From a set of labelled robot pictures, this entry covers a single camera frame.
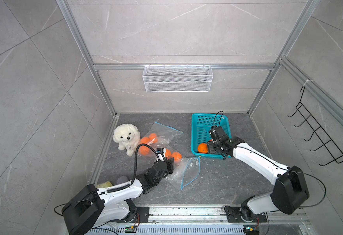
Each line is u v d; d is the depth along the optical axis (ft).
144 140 3.10
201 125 3.31
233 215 2.39
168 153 2.96
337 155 1.94
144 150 2.87
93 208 1.34
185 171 2.95
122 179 2.73
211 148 2.51
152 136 3.19
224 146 1.97
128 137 2.76
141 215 2.41
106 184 2.68
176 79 3.30
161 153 2.34
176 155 2.94
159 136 3.13
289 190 1.36
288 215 1.42
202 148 3.02
